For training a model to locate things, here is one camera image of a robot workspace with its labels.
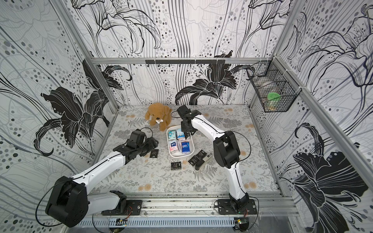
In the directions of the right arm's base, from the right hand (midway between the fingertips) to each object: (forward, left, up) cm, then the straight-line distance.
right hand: (189, 127), depth 96 cm
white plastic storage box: (-12, +7, -5) cm, 15 cm away
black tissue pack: (-17, +23, -5) cm, 29 cm away
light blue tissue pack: (-4, +6, -2) cm, 8 cm away
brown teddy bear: (+4, +20, +9) cm, 22 cm away
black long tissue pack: (-19, -5, -6) cm, 21 cm away
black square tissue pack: (-24, +8, -6) cm, 26 cm away
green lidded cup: (+2, -48, +22) cm, 52 cm away
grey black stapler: (-23, -8, -5) cm, 25 cm away
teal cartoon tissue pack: (-5, +12, -2) cm, 13 cm away
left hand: (-15, +20, +1) cm, 25 cm away
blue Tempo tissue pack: (-14, +2, -2) cm, 15 cm away
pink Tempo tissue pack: (-13, +10, -3) cm, 17 cm away
